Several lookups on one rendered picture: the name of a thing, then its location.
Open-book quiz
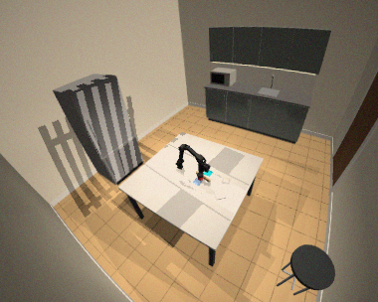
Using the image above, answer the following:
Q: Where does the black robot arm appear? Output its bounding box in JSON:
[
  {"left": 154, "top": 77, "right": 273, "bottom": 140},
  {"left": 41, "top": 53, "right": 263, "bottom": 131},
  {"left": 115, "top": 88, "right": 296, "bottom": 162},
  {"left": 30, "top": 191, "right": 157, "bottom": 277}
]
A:
[{"left": 175, "top": 144, "right": 211, "bottom": 173}]

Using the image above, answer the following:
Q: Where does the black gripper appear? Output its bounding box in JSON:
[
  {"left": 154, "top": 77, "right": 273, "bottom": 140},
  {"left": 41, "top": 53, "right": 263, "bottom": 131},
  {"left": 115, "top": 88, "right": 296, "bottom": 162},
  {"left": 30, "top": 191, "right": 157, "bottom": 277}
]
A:
[{"left": 197, "top": 167, "right": 204, "bottom": 178}]

